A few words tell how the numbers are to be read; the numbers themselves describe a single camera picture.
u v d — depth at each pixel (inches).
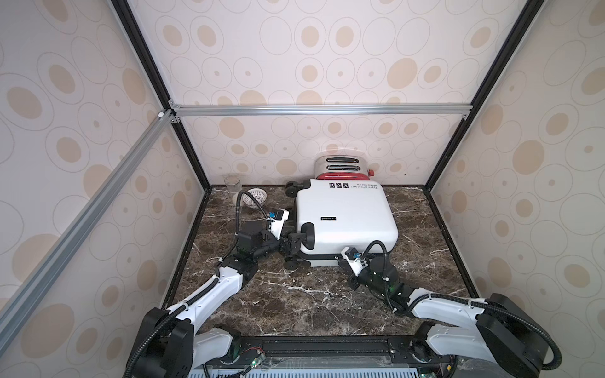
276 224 27.4
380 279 24.6
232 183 40.6
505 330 16.7
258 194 44.4
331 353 29.4
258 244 25.5
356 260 27.8
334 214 33.1
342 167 41.6
